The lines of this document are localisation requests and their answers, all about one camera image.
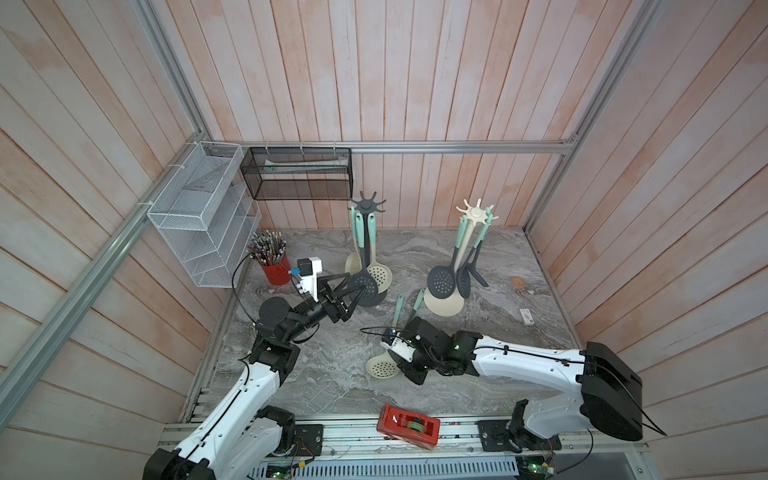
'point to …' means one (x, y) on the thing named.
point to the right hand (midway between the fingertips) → (400, 362)
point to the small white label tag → (526, 316)
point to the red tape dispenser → (417, 429)
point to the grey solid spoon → (369, 295)
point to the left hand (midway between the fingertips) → (358, 286)
